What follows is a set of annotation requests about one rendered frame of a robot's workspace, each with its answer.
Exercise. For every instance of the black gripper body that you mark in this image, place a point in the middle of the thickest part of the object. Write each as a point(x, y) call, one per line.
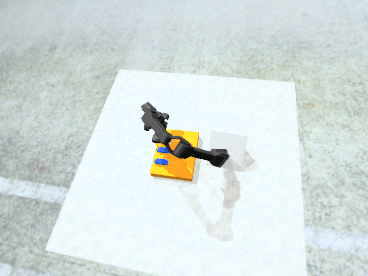
point(155, 138)

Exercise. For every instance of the orange flat panel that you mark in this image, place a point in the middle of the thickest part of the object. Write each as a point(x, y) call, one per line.
point(166, 165)

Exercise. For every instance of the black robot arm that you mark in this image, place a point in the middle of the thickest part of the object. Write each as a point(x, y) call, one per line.
point(153, 119)

